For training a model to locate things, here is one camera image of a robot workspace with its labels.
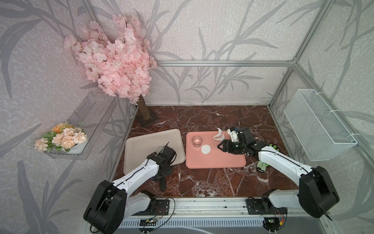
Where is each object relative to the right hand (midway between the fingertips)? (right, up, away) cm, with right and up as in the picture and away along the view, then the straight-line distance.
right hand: (220, 146), depth 85 cm
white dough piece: (-8, -4, +9) cm, 13 cm away
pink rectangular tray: (-1, -9, +6) cm, 11 cm away
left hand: (-32, -16, 0) cm, 36 cm away
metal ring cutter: (-14, 0, +14) cm, 20 cm away
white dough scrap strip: (+2, +5, +17) cm, 18 cm away
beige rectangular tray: (-54, -4, +10) cm, 55 cm away
